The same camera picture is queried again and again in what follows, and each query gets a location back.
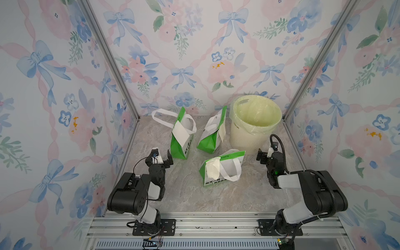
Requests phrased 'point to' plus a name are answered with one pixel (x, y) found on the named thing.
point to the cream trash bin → (243, 140)
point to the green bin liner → (255, 113)
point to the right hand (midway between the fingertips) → (269, 149)
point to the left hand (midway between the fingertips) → (161, 151)
